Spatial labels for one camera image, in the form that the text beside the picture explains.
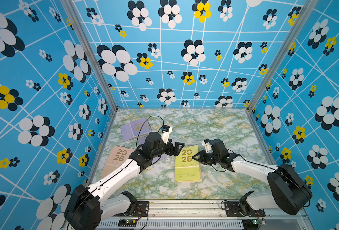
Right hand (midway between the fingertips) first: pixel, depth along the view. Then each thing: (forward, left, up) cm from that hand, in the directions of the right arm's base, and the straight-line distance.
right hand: (195, 157), depth 85 cm
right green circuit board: (-32, -26, -9) cm, 42 cm away
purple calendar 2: (+1, +21, -6) cm, 21 cm away
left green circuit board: (-32, +36, -9) cm, 49 cm away
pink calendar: (-9, +4, -1) cm, 10 cm away
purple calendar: (+25, +42, -4) cm, 49 cm away
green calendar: (+1, +6, -1) cm, 6 cm away
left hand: (+2, +9, +14) cm, 17 cm away
